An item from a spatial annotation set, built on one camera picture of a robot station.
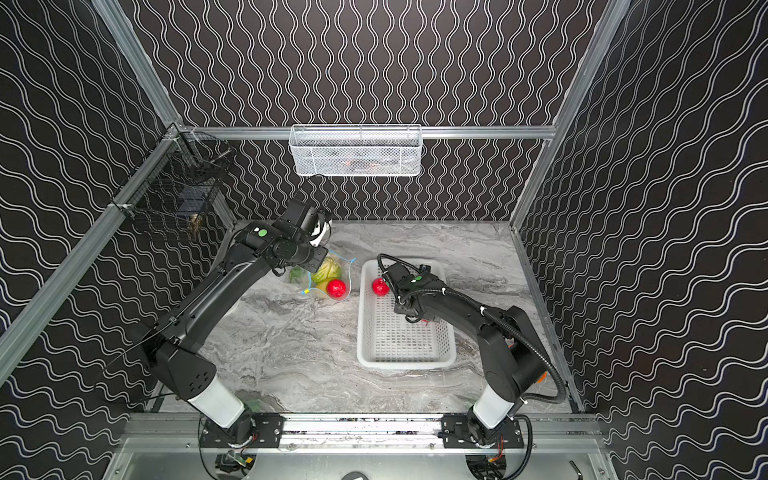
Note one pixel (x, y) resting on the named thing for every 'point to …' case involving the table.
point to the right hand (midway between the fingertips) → (419, 308)
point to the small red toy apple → (380, 287)
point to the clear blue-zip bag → (346, 269)
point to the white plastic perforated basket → (386, 340)
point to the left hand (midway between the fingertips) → (322, 253)
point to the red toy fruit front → (336, 288)
